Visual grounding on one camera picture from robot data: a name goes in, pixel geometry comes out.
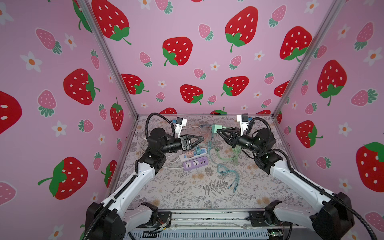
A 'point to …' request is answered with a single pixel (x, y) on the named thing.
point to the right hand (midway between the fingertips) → (218, 130)
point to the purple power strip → (195, 163)
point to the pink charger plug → (190, 154)
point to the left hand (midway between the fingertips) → (201, 140)
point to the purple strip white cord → (174, 168)
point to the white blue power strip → (184, 156)
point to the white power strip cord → (189, 126)
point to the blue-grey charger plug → (198, 150)
